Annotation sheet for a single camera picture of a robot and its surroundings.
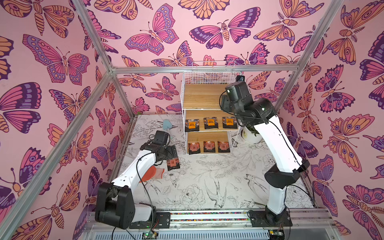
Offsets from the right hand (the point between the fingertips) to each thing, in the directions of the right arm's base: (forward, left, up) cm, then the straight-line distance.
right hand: (225, 102), depth 69 cm
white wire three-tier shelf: (-3, +7, -17) cm, 18 cm away
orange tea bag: (+1, +6, -16) cm, 17 cm away
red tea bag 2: (0, +15, -40) cm, 43 cm away
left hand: (-9, +29, -31) cm, 43 cm away
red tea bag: (-11, +28, -41) cm, 51 cm away
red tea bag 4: (+1, -4, -40) cm, 40 cm away
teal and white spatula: (+20, +36, -41) cm, 58 cm away
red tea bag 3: (+1, +5, -40) cm, 40 cm away
